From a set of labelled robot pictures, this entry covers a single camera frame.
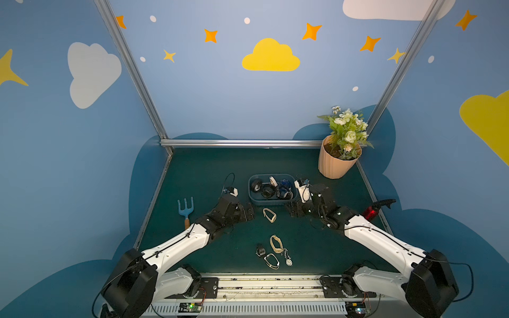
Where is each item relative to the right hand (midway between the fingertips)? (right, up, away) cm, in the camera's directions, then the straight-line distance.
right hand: (295, 198), depth 84 cm
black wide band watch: (-11, +2, +15) cm, 18 cm away
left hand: (-18, -5, 0) cm, 19 cm away
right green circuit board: (+20, -39, -12) cm, 45 cm away
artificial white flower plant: (+26, +30, +7) cm, 40 cm away
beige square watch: (-10, -9, +10) cm, 17 cm away
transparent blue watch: (-2, +5, +21) cm, 22 cm away
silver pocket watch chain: (-4, -25, -3) cm, 26 cm away
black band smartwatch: (-17, +4, +19) cm, 25 cm away
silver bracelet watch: (-10, -27, -5) cm, 29 cm away
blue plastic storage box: (-15, -3, +21) cm, 26 cm away
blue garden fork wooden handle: (-51, -8, +12) cm, 53 cm away
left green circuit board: (-41, -38, -12) cm, 57 cm away
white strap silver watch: (-8, +6, +18) cm, 20 cm away
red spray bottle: (+34, -6, +2) cm, 35 cm away
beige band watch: (-8, -21, -2) cm, 23 cm away
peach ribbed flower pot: (+22, +14, +16) cm, 31 cm away
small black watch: (-15, -21, -4) cm, 26 cm away
